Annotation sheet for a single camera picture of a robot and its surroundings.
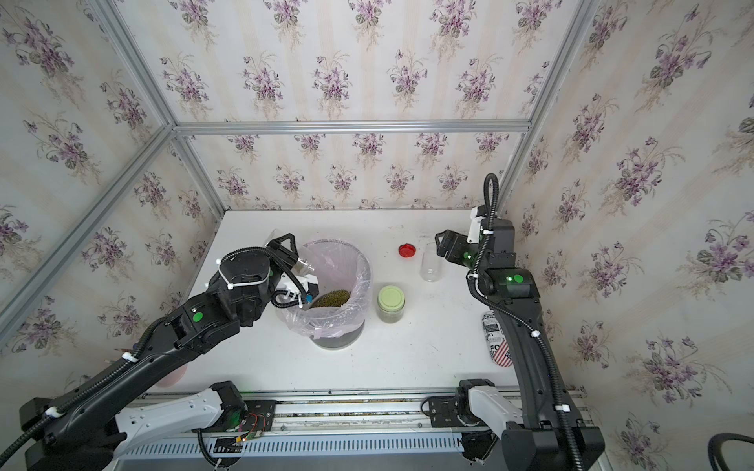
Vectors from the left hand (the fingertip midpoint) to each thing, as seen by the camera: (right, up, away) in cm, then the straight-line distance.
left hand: (277, 235), depth 64 cm
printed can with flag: (+57, -31, +19) cm, 68 cm away
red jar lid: (+33, -5, +43) cm, 55 cm away
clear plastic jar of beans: (+41, -10, +35) cm, 54 cm away
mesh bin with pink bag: (+13, -18, -2) cm, 23 cm away
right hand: (+43, -1, +9) cm, 44 cm away
